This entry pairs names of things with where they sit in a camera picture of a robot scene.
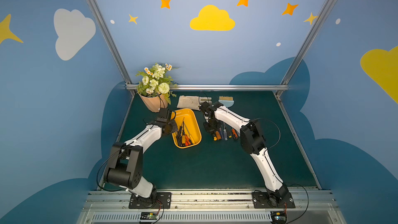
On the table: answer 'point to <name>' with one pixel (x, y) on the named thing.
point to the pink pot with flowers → (154, 86)
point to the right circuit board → (278, 217)
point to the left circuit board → (148, 215)
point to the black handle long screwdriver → (215, 138)
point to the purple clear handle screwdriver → (221, 134)
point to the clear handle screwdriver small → (225, 132)
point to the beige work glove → (192, 102)
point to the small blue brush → (227, 101)
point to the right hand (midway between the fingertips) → (212, 129)
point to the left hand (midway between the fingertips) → (173, 125)
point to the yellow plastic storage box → (187, 118)
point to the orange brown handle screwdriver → (218, 135)
